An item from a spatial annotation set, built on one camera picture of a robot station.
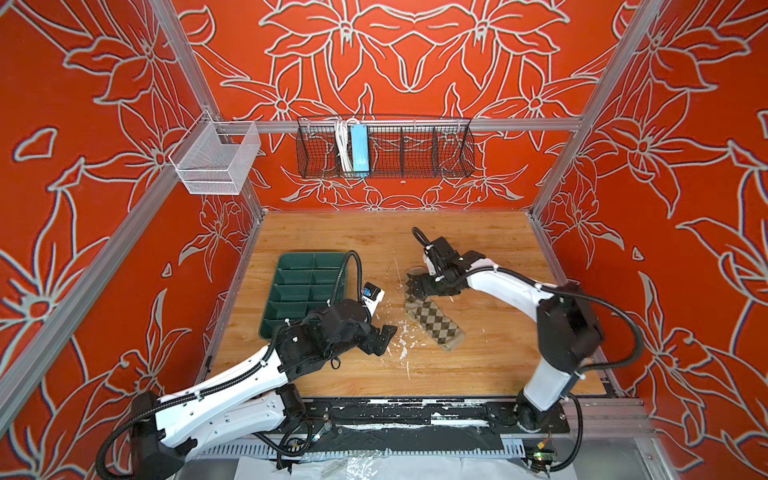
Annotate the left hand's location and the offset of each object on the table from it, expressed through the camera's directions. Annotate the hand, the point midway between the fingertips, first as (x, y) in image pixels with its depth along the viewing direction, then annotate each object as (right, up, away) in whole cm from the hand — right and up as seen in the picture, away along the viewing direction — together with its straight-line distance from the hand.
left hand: (384, 319), depth 71 cm
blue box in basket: (-7, +47, +19) cm, 51 cm away
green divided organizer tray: (-27, +5, +27) cm, 38 cm away
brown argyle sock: (+14, -4, +19) cm, 24 cm away
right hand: (+11, +4, +19) cm, 22 cm away
